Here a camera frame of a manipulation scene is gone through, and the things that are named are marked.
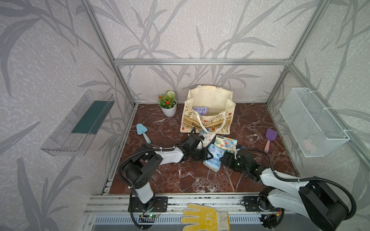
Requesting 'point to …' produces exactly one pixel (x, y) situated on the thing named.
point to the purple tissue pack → (202, 111)
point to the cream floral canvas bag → (208, 108)
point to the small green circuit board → (150, 215)
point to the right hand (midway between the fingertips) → (221, 159)
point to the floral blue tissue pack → (208, 137)
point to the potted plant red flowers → (168, 103)
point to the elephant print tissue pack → (227, 143)
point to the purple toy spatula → (270, 135)
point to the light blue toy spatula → (141, 130)
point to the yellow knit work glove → (208, 218)
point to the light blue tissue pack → (214, 163)
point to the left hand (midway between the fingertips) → (212, 157)
